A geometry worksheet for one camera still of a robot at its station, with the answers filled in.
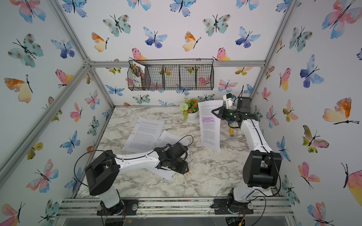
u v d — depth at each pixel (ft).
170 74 3.22
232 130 3.40
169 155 2.16
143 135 3.39
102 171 1.59
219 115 2.42
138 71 2.87
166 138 3.32
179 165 2.43
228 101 2.52
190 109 3.33
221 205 2.42
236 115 2.10
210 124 2.77
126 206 2.39
